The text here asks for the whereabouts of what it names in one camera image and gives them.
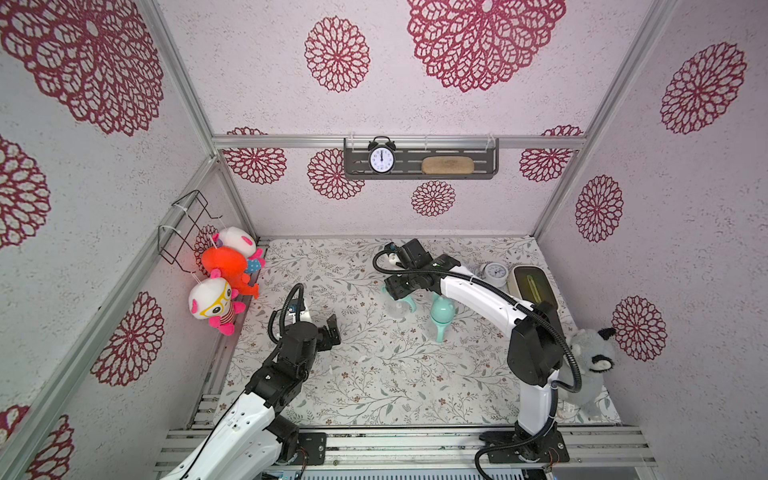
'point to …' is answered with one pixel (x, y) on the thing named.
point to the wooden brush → (447, 165)
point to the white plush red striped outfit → (214, 299)
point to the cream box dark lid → (532, 284)
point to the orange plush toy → (230, 264)
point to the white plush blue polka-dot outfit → (240, 239)
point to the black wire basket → (177, 241)
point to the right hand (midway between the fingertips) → (395, 278)
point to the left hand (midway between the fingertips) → (320, 321)
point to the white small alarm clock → (495, 274)
